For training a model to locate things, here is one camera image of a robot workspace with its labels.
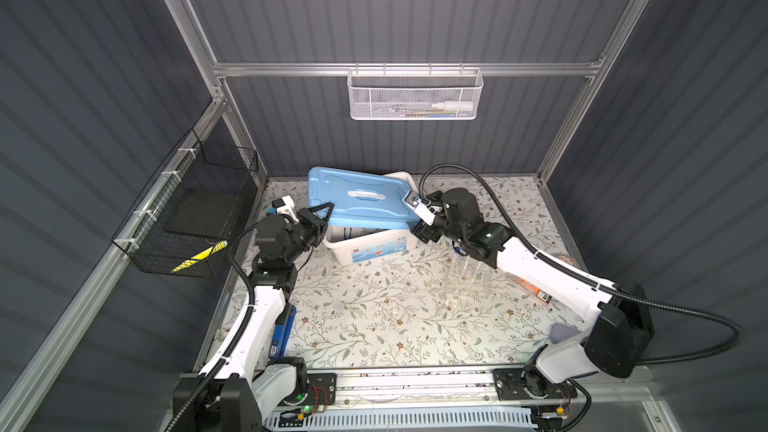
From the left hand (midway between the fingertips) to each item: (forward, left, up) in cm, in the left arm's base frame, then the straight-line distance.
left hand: (334, 204), depth 74 cm
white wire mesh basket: (+66, -29, -7) cm, 72 cm away
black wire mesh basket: (-3, +36, -1) cm, 36 cm away
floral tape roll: (-4, -72, -27) cm, 77 cm away
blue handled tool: (-20, +16, -26) cm, 37 cm away
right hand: (+1, -23, -5) cm, 24 cm away
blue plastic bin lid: (+6, -6, -6) cm, 10 cm away
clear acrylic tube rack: (-7, -38, -28) cm, 48 cm away
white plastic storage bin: (-2, -6, -17) cm, 18 cm away
